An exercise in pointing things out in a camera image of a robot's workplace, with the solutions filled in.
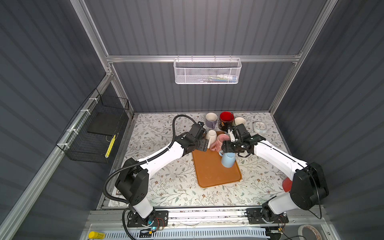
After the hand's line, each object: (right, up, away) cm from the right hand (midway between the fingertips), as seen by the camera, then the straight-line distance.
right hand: (228, 148), depth 87 cm
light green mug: (+11, +17, +15) cm, 25 cm away
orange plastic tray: (-8, -13, +4) cm, 16 cm away
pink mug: (-6, +1, +5) cm, 8 cm away
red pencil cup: (+17, -11, -28) cm, 35 cm away
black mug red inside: (+3, +18, +17) cm, 25 cm away
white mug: (-9, +7, +7) cm, 14 cm away
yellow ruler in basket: (-59, +3, -18) cm, 62 cm away
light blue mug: (-1, -6, -2) cm, 7 cm away
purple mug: (-8, +18, +24) cm, 31 cm away
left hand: (-16, +4, -1) cm, 17 cm away
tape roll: (+37, -37, -19) cm, 55 cm away
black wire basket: (-70, +8, -15) cm, 72 cm away
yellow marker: (-63, -33, -25) cm, 75 cm away
